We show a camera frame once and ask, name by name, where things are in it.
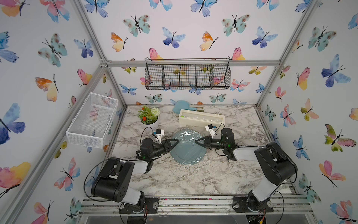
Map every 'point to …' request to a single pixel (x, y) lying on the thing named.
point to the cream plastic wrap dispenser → (201, 118)
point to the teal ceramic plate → (187, 151)
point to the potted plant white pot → (149, 116)
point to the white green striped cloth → (200, 109)
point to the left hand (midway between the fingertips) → (179, 141)
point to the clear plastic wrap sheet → (187, 151)
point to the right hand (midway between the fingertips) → (196, 142)
